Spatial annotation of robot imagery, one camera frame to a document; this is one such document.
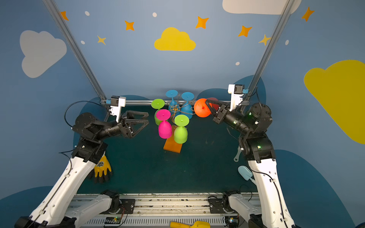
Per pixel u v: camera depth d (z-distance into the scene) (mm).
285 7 703
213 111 528
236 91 453
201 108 556
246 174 861
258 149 405
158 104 770
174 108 783
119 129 487
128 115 552
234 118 476
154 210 736
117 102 478
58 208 379
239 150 957
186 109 861
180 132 750
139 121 493
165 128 776
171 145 974
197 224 678
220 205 746
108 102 483
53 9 692
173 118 703
